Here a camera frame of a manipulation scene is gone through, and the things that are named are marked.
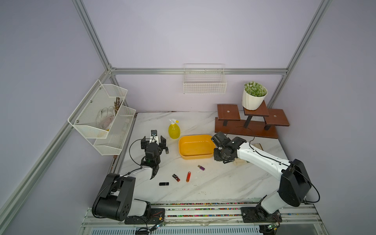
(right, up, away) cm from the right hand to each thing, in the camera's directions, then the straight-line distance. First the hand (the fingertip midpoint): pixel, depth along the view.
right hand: (219, 158), depth 85 cm
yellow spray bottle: (-29, +16, +14) cm, 36 cm away
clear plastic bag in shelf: (-64, +24, -7) cm, 69 cm away
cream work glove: (+4, +5, -27) cm, 28 cm away
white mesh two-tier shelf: (-64, +11, +6) cm, 65 cm away
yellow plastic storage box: (-14, +5, +14) cm, 20 cm away
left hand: (-41, +12, +4) cm, 43 cm away
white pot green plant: (+19, +37, -3) cm, 42 cm away
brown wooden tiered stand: (+29, +22, +15) cm, 39 cm away
